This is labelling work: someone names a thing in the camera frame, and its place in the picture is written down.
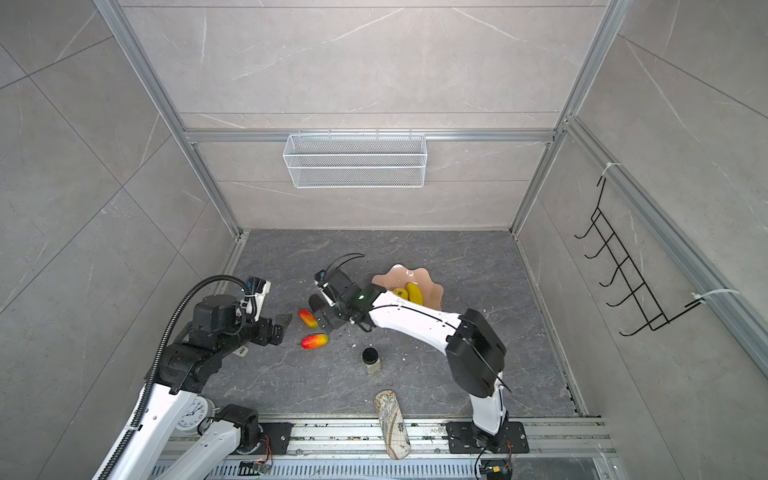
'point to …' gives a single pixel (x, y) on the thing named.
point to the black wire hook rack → (639, 290)
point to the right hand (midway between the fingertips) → (335, 306)
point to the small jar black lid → (372, 362)
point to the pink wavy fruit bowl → (432, 292)
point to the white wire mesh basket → (356, 161)
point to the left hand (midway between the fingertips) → (271, 304)
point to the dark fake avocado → (316, 302)
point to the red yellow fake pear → (314, 341)
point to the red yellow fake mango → (308, 318)
